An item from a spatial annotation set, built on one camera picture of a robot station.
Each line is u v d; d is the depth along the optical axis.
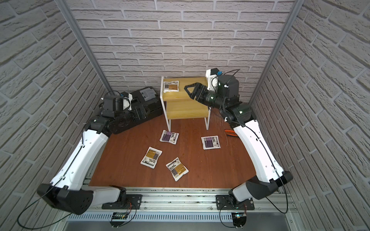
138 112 0.64
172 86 0.82
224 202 0.74
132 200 0.74
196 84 0.52
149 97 1.00
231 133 1.00
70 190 0.38
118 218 0.72
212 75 0.54
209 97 0.51
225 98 0.44
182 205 0.73
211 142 0.96
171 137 0.97
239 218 0.70
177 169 0.84
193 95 0.52
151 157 0.88
